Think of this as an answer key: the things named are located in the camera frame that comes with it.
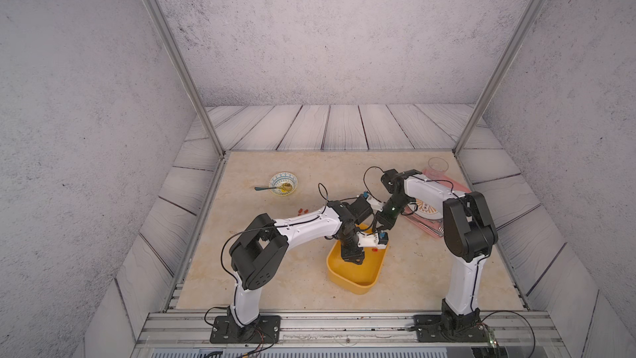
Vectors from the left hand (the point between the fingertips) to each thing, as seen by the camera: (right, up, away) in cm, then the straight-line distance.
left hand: (363, 257), depth 83 cm
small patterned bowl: (-31, +25, +25) cm, 47 cm away
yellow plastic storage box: (-3, -5, -5) cm, 8 cm away
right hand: (+7, +8, +8) cm, 13 cm away
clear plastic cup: (+36, +30, +25) cm, 53 cm away
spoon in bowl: (-30, +21, +23) cm, 43 cm away
